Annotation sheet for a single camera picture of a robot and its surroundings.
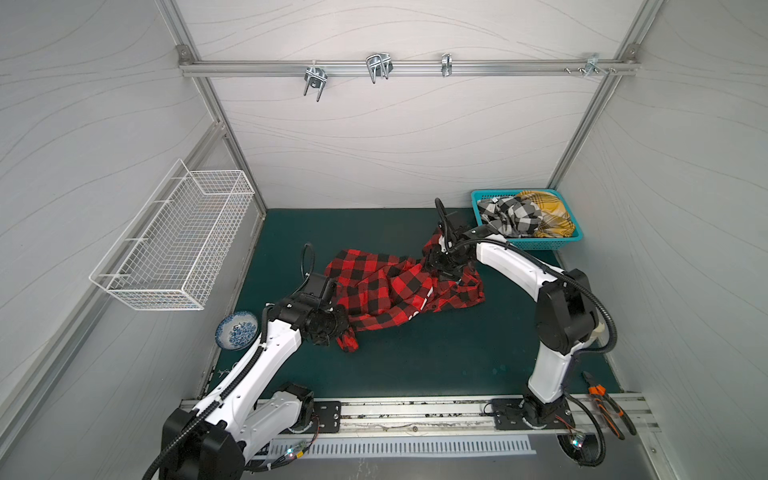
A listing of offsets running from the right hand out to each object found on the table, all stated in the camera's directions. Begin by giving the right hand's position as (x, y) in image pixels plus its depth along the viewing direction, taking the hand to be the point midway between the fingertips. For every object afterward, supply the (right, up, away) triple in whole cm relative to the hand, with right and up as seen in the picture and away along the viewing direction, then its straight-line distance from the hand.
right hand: (433, 264), depth 90 cm
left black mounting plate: (-29, -37, -17) cm, 49 cm away
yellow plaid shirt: (+45, +14, +12) cm, 49 cm away
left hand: (-24, -15, -11) cm, 30 cm away
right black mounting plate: (+17, -36, -17) cm, 43 cm away
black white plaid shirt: (+31, +16, +17) cm, 39 cm away
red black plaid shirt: (-16, -8, +1) cm, 18 cm away
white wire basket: (-64, +4, -22) cm, 68 cm away
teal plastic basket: (+21, +25, +24) cm, 41 cm away
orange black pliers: (+43, -36, -15) cm, 58 cm away
